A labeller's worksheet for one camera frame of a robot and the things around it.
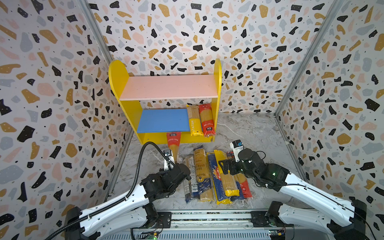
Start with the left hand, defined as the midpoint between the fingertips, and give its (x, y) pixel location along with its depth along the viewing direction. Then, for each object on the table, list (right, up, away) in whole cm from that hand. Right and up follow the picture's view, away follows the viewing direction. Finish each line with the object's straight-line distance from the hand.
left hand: (178, 162), depth 75 cm
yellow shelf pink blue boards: (-23, +35, +46) cm, 62 cm away
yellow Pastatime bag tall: (+8, +19, +19) cm, 28 cm away
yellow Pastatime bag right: (+26, -11, +5) cm, 29 cm away
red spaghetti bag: (+15, +24, +23) cm, 37 cm away
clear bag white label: (+6, -15, +7) cm, 18 cm away
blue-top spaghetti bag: (+31, -14, +5) cm, 35 cm away
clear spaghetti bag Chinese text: (+13, -12, +7) cm, 19 cm away
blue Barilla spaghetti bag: (+21, -13, +7) cm, 25 cm away
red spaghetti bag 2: (-3, +11, +7) cm, 13 cm away
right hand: (+23, +3, -2) cm, 23 cm away
